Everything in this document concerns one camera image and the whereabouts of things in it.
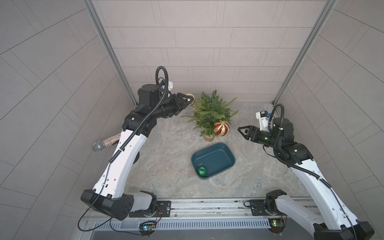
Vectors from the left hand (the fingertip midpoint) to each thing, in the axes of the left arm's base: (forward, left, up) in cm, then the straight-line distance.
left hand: (193, 100), depth 62 cm
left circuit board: (-41, +19, -38) cm, 59 cm away
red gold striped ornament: (-8, -12, -9) cm, 17 cm away
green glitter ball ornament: (-17, -5, -37) cm, 41 cm away
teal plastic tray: (-7, -13, -42) cm, 45 cm away
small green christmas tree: (+4, -8, -10) cm, 14 cm away
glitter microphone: (-13, +42, -17) cm, 47 cm away
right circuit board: (-39, -39, -41) cm, 69 cm away
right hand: (-5, -22, -14) cm, 27 cm away
